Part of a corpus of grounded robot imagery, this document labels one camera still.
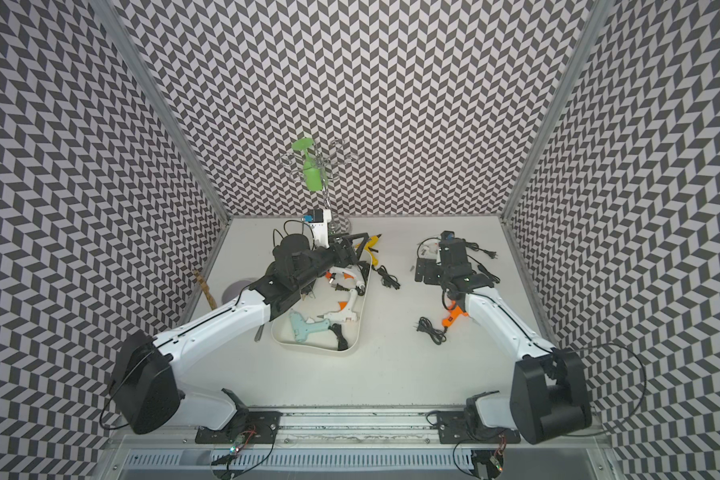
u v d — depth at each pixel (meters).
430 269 0.77
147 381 0.40
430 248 1.08
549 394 0.41
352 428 0.74
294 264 0.58
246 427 0.68
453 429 0.72
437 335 0.88
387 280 1.00
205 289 0.99
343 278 0.96
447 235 0.74
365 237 0.71
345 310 0.91
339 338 0.87
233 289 0.90
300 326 0.88
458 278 0.62
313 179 1.01
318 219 0.66
